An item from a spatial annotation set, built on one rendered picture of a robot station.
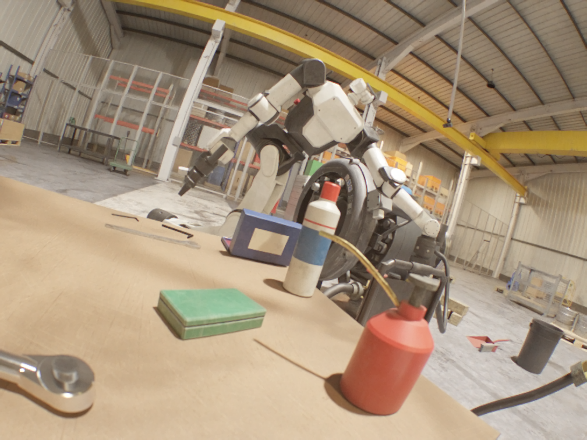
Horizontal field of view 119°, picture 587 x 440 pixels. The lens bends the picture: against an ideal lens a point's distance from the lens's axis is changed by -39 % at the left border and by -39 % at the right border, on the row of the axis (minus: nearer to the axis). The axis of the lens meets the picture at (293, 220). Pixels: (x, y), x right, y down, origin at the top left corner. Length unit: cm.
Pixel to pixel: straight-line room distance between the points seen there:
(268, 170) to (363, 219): 53
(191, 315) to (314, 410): 16
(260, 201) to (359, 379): 107
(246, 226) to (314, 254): 20
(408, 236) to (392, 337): 153
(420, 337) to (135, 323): 29
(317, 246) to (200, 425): 40
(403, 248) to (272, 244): 120
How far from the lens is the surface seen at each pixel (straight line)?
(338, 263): 147
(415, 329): 28
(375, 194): 138
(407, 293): 102
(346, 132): 125
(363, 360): 29
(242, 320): 36
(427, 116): 1206
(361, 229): 141
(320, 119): 121
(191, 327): 32
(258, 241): 68
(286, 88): 122
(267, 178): 125
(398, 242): 173
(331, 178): 173
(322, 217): 52
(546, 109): 1361
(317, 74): 122
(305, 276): 54
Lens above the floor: 65
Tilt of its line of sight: 4 degrees down
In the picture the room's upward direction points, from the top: 18 degrees clockwise
